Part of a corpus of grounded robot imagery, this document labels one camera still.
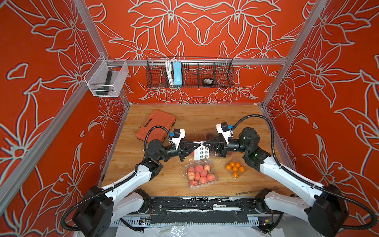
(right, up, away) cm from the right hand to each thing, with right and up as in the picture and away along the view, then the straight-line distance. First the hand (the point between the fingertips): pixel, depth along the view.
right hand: (204, 143), depth 64 cm
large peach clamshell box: (0, -20, +17) cm, 27 cm away
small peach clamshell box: (-5, -5, +4) cm, 8 cm away
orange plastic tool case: (-30, +11, +41) cm, 52 cm away
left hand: (-3, -1, +1) cm, 3 cm away
